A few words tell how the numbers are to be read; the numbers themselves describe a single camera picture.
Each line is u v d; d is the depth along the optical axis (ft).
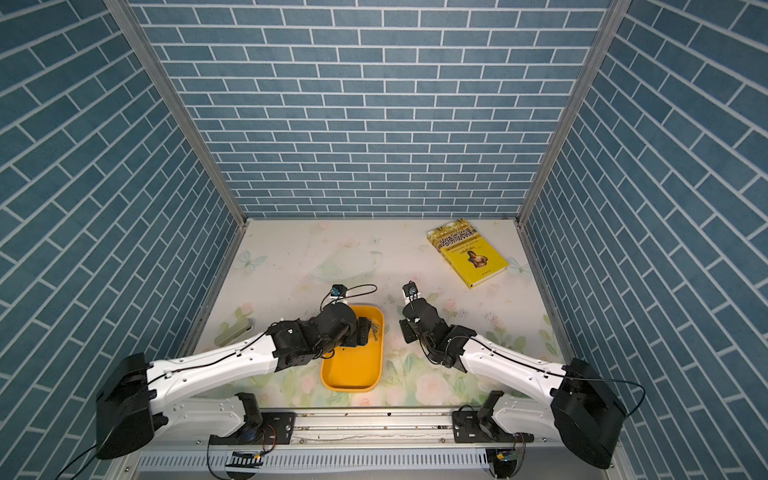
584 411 1.34
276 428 2.41
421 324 2.00
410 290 2.37
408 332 2.40
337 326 1.92
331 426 2.48
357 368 2.72
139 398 1.34
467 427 2.41
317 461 2.53
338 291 2.31
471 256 3.45
